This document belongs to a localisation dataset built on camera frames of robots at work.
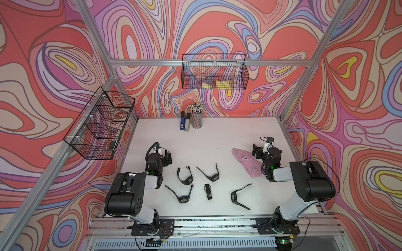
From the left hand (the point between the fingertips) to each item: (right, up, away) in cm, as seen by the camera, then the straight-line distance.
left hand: (162, 153), depth 94 cm
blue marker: (+10, +22, +21) cm, 32 cm away
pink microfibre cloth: (+54, -6, -1) cm, 54 cm away
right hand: (+62, +3, +2) cm, 62 cm away
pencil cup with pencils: (+21, +27, +7) cm, 35 cm away
